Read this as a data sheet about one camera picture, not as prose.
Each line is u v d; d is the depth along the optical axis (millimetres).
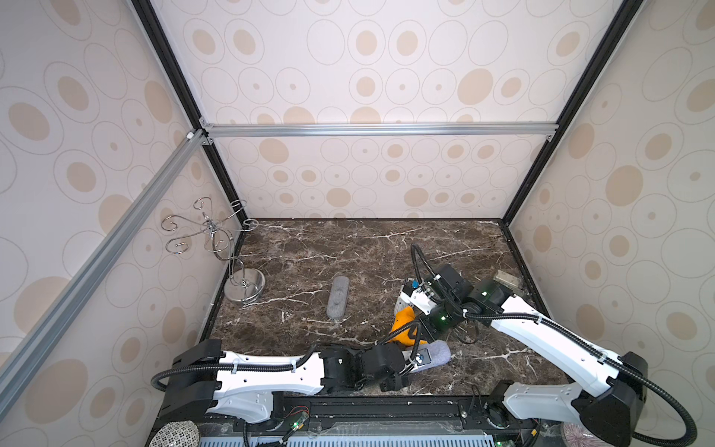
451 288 567
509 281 972
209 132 903
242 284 969
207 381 442
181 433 698
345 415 745
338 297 939
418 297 673
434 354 686
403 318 714
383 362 509
